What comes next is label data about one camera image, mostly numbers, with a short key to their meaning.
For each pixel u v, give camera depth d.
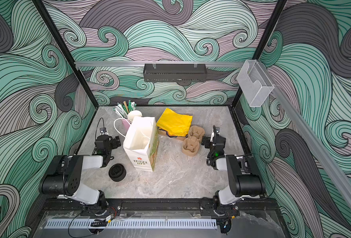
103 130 0.81
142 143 0.96
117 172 0.80
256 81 0.78
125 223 0.70
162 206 0.75
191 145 0.92
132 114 0.88
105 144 0.71
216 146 0.70
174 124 1.04
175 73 0.96
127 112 0.97
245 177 0.46
